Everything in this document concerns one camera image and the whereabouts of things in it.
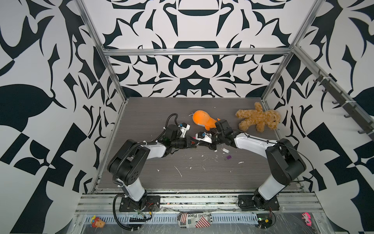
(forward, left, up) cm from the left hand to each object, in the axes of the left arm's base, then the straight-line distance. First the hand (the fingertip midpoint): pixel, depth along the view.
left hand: (197, 140), depth 87 cm
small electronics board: (-39, -30, -10) cm, 50 cm away
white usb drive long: (-3, -18, -8) cm, 20 cm away
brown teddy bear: (+17, -44, -2) cm, 47 cm away
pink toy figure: (-39, -50, -8) cm, 64 cm away
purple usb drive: (-8, -19, -9) cm, 22 cm away
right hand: (+2, -1, -1) cm, 2 cm away
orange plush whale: (+18, -5, -3) cm, 19 cm away
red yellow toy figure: (-37, +49, -6) cm, 62 cm away
